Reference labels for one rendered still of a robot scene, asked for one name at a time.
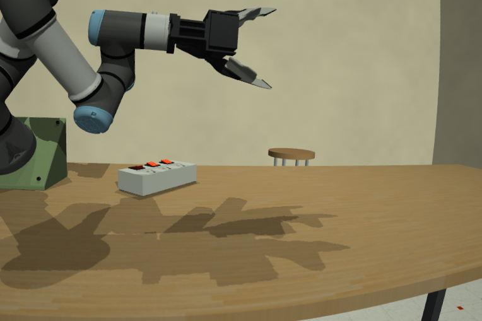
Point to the white power strip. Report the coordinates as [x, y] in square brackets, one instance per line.
[154, 177]

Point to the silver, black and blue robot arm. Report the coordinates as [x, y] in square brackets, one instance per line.
[29, 30]

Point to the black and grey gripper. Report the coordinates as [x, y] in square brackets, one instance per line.
[218, 32]

